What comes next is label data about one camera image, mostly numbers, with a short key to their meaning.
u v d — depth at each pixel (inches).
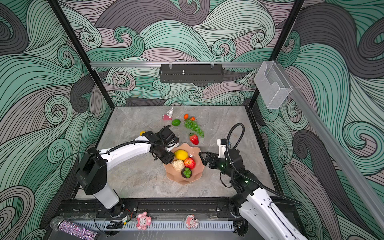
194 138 38.4
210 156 25.4
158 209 29.3
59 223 26.0
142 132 39.3
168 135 26.9
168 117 43.8
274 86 30.5
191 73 36.0
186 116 43.8
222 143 26.3
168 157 29.0
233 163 20.7
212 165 25.0
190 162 32.8
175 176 32.1
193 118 43.3
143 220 26.4
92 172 17.3
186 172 30.6
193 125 40.7
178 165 32.2
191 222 26.4
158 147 24.3
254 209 23.1
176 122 42.2
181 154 34.1
